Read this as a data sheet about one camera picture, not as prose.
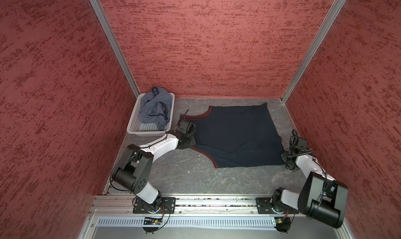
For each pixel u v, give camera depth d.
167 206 0.74
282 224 0.70
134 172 0.45
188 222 0.77
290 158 0.63
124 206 0.76
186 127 0.73
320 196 0.42
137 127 1.00
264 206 0.74
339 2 0.73
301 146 0.70
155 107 1.04
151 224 0.72
